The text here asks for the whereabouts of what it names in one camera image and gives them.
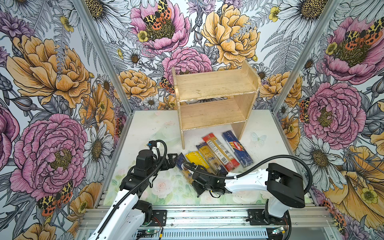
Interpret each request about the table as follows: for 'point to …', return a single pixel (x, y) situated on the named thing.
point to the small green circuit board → (147, 231)
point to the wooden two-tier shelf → (216, 99)
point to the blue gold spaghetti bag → (216, 167)
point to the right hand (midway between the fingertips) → (197, 187)
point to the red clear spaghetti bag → (229, 162)
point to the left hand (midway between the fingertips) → (170, 161)
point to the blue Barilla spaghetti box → (241, 154)
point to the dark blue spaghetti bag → (180, 159)
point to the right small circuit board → (276, 231)
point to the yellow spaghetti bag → (195, 157)
